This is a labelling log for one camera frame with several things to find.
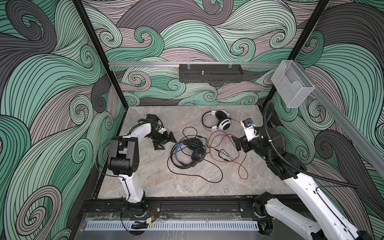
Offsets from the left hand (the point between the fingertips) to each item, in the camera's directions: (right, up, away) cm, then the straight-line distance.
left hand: (171, 143), depth 91 cm
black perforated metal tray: (+26, +45, +5) cm, 53 cm away
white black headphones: (+35, +12, +9) cm, 39 cm away
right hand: (+37, +9, -21) cm, 44 cm away
